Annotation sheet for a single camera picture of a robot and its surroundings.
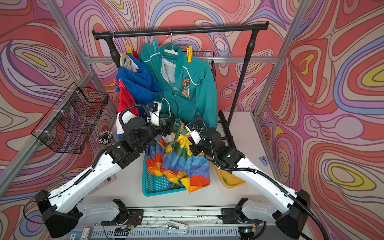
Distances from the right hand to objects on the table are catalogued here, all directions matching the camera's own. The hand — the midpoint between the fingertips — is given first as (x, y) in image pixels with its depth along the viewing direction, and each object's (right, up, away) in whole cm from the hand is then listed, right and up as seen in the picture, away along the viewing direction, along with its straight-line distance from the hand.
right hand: (190, 141), depth 72 cm
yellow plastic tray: (+21, -24, +13) cm, 35 cm away
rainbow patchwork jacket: (-11, -9, +5) cm, 15 cm away
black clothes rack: (+24, +11, +29) cm, 39 cm away
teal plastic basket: (-22, -26, +12) cm, 36 cm away
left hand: (-9, +13, -6) cm, 17 cm away
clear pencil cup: (-50, +1, +14) cm, 52 cm away
